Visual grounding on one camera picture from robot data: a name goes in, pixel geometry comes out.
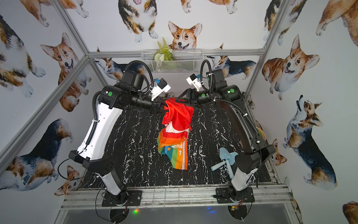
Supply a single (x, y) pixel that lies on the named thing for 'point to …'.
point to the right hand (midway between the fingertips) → (177, 102)
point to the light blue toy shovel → (230, 158)
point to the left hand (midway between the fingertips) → (173, 107)
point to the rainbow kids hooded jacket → (173, 137)
